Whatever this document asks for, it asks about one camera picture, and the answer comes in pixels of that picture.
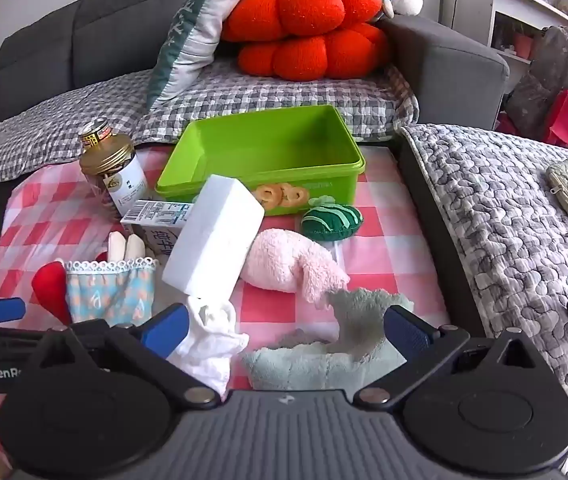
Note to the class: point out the red and white plush toy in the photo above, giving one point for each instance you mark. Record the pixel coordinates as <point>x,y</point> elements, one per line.
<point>48,285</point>

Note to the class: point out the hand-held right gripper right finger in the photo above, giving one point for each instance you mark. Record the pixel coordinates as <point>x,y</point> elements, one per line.
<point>406,332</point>

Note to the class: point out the orange flower cushion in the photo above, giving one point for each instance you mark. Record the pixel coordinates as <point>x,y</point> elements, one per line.
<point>304,7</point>
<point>309,55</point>

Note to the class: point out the dark grey ottoman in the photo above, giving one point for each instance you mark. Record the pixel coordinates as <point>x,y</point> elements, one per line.
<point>439,240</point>

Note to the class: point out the mint green towel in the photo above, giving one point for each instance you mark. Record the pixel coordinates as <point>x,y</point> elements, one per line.
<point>359,320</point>

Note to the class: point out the grey backpack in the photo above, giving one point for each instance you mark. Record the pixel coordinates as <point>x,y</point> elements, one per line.
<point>554,60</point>

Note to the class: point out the green yarn ball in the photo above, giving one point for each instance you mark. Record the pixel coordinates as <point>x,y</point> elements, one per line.
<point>331,217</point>

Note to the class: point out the pink plush toy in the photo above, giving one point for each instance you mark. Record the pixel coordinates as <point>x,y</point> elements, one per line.
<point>284,260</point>

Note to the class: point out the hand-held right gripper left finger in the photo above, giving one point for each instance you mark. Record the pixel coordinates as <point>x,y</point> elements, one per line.
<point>163,332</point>

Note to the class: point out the green and white pillow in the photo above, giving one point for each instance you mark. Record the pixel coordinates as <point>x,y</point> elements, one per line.
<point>188,45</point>

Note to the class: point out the white milk carton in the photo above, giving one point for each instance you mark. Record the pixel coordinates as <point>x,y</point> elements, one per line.
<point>156,215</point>

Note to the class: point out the glass jar with gold lid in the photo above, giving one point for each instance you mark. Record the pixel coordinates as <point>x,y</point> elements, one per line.
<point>118,180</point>

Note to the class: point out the dark grey sofa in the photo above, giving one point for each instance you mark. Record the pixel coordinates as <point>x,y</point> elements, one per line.
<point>63,35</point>

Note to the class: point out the grey patterned quilt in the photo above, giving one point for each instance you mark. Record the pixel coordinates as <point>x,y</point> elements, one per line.
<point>504,220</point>

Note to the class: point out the grey checked blanket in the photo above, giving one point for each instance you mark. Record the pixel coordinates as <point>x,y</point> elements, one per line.
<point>38,125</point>

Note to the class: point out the white cloth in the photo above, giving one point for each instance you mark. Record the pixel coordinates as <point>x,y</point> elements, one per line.
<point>203,345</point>

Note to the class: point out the orange cookie plush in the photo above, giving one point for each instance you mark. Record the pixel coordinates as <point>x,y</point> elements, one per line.
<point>279,195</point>

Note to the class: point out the floral lace pouch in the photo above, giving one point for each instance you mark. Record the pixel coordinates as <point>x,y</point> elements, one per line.
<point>108,290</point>

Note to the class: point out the green plastic box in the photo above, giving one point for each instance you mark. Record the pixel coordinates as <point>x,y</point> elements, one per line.
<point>264,145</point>

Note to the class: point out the pink checked tablecloth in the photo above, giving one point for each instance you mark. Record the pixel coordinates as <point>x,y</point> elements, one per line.
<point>389,260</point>

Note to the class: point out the white foam sponge block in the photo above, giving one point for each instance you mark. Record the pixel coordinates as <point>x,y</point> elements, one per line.
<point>213,235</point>

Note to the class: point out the yellow tin can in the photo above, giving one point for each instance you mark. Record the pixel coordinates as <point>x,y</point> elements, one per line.
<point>94,132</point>

